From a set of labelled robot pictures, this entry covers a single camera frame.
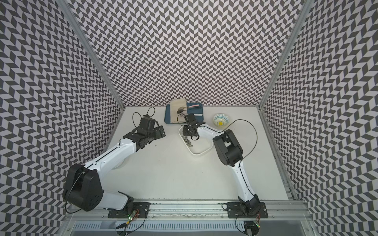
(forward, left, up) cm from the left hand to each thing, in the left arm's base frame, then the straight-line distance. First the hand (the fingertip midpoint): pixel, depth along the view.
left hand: (157, 132), depth 88 cm
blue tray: (+30, -23, -10) cm, 40 cm away
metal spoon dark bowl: (+29, -11, -12) cm, 33 cm away
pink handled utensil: (+27, -21, -5) cm, 35 cm away
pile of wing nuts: (+2, -16, -12) cm, 21 cm away
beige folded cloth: (+35, -6, -11) cm, 37 cm away
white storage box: (+1, -29, -14) cm, 32 cm away
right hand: (+8, -16, -13) cm, 22 cm away
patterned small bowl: (+19, -42, -11) cm, 48 cm away
